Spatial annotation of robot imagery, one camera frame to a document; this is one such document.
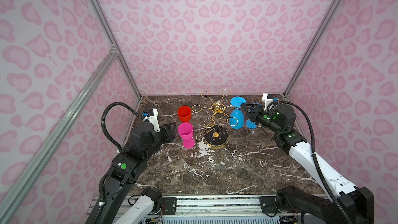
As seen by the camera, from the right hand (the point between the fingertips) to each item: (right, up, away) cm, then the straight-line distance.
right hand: (242, 105), depth 70 cm
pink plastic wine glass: (-27, -14, +15) cm, 34 cm away
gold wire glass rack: (-10, -17, +25) cm, 32 cm away
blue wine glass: (0, -6, +13) cm, 15 cm away
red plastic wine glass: (-28, -5, +18) cm, 34 cm away
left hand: (-31, -7, -5) cm, 32 cm away
